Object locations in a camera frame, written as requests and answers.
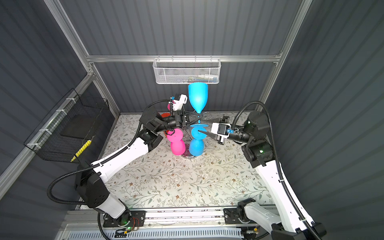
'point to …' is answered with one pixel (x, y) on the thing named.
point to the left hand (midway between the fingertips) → (202, 117)
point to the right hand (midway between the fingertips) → (203, 125)
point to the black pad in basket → (77, 126)
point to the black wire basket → (47, 142)
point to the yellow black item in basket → (87, 144)
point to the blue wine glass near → (196, 144)
